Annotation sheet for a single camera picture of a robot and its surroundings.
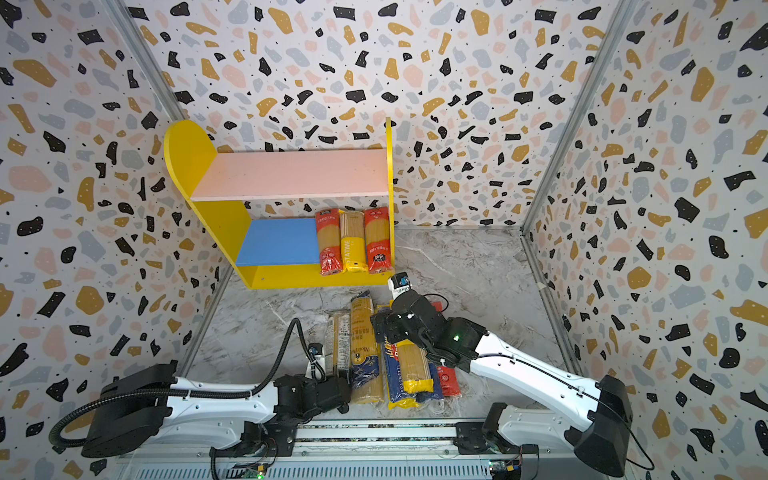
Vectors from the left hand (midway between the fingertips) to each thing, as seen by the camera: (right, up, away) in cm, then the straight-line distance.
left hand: (337, 377), depth 83 cm
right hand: (+13, +21, -11) cm, 27 cm away
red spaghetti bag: (+10, +39, +13) cm, 42 cm away
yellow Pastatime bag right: (+21, +5, -5) cm, 22 cm away
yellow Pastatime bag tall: (+2, +42, +15) cm, 44 cm away
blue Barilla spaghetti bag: (+16, 0, -5) cm, 17 cm away
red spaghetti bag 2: (-5, +38, +12) cm, 40 cm away
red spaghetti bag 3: (+31, -1, -1) cm, 31 cm away
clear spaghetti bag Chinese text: (+8, +2, -3) cm, 9 cm away
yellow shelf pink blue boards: (-23, +34, +11) cm, 43 cm away
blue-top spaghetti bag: (+27, -2, -5) cm, 28 cm away
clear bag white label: (-1, +7, +5) cm, 9 cm away
